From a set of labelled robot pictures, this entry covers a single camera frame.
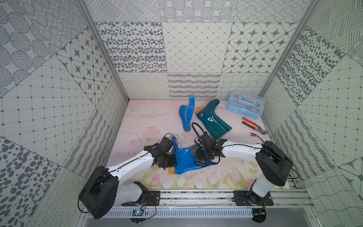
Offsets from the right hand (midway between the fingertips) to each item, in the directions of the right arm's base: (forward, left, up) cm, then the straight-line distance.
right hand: (200, 158), depth 88 cm
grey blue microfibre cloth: (+1, +4, +6) cm, 7 cm away
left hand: (-6, +13, +4) cm, 15 cm away
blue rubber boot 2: (+21, +9, +20) cm, 30 cm away
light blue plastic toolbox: (+37, -37, +11) cm, 53 cm away
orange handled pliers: (+25, -42, -1) cm, 49 cm away
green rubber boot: (+26, -11, +2) cm, 28 cm away
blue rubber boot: (-3, +9, +3) cm, 10 cm away
